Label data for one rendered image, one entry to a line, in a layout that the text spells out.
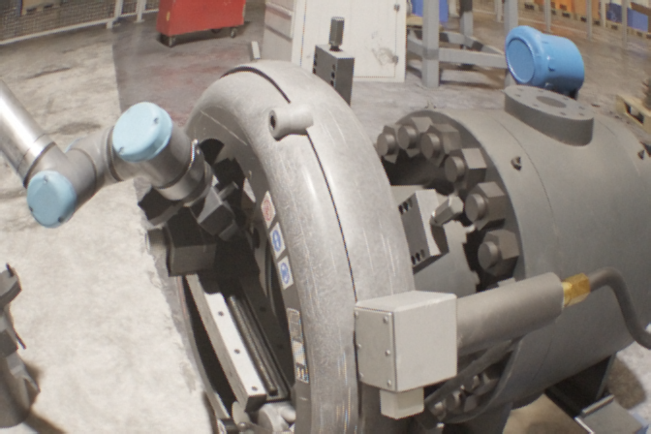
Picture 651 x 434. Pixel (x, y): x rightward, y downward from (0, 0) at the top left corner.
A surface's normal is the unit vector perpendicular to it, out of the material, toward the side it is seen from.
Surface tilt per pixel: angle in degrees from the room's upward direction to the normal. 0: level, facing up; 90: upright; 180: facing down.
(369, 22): 90
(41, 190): 93
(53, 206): 93
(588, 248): 61
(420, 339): 68
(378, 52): 90
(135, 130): 47
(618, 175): 37
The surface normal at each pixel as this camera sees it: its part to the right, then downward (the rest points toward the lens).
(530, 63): -0.91, 0.11
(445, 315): 0.41, -0.01
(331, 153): 0.26, -0.58
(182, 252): 0.36, 0.72
